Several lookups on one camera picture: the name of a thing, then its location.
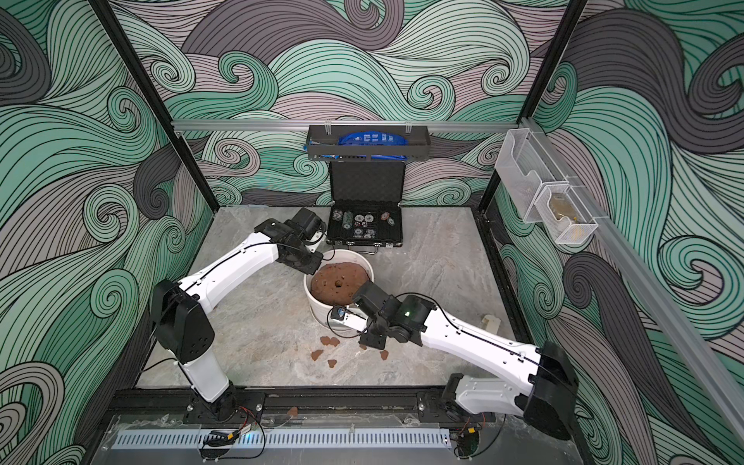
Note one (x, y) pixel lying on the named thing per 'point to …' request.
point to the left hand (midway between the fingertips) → (316, 262)
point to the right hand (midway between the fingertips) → (368, 321)
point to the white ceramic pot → (321, 310)
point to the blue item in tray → (373, 139)
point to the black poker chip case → (365, 203)
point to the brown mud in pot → (336, 283)
